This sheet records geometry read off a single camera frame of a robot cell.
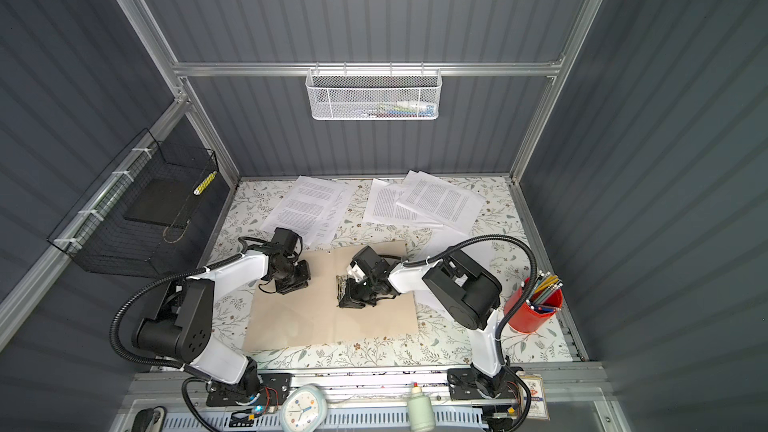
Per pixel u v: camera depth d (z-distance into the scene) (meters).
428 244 1.02
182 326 0.45
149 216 0.70
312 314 0.88
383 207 1.12
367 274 0.75
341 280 0.92
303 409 0.69
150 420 0.67
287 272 0.77
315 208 1.12
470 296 0.51
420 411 0.64
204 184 0.81
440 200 1.12
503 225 1.05
